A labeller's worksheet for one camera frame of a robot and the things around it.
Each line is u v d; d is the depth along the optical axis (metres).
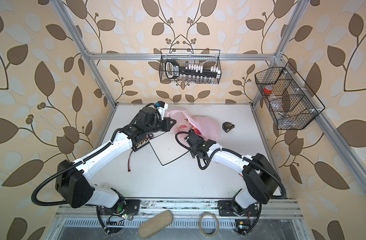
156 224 0.67
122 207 0.68
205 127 0.88
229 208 0.74
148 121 0.61
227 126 1.05
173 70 0.85
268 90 0.87
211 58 0.91
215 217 0.68
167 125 0.68
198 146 0.65
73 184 0.40
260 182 0.43
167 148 0.95
